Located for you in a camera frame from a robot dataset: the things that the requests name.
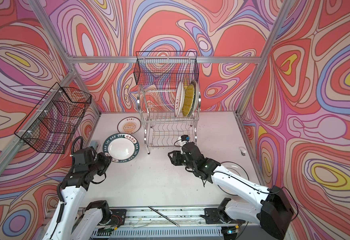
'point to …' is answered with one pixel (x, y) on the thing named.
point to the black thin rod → (164, 217)
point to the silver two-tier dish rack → (162, 128)
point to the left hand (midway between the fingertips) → (114, 154)
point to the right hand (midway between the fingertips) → (172, 157)
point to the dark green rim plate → (121, 148)
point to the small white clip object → (242, 151)
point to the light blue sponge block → (94, 143)
